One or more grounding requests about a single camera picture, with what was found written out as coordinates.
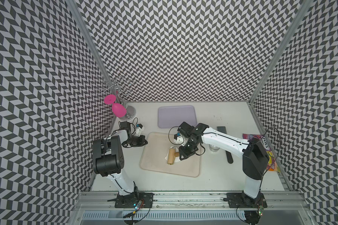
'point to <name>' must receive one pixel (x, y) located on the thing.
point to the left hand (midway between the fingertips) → (145, 143)
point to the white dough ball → (177, 159)
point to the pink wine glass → (118, 109)
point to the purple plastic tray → (173, 116)
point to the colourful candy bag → (272, 165)
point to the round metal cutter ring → (213, 148)
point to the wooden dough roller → (172, 155)
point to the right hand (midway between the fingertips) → (184, 158)
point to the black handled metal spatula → (222, 129)
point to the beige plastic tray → (155, 147)
